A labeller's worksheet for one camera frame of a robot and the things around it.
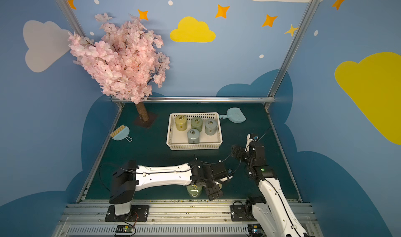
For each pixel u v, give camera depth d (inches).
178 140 39.9
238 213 29.5
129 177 19.7
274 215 17.0
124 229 28.3
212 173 22.6
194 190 29.0
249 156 25.6
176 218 28.9
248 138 29.4
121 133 41.1
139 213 29.4
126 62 28.3
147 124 42.6
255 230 28.7
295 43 33.9
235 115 45.5
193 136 37.4
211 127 39.3
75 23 30.7
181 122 40.0
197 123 39.6
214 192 26.0
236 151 29.4
